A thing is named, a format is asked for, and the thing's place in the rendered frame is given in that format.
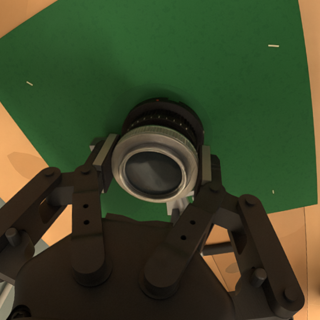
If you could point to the green felt mat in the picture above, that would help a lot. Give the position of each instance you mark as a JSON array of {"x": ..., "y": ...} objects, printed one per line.
[{"x": 150, "y": 50}]

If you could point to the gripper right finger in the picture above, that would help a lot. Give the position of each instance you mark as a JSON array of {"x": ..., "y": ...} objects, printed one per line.
[{"x": 190, "y": 230}]

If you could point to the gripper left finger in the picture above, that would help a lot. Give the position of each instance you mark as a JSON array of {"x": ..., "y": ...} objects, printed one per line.
[{"x": 86, "y": 225}]

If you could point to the black and silver camera lens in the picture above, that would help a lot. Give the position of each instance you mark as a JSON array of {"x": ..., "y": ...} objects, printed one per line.
[{"x": 152, "y": 140}]

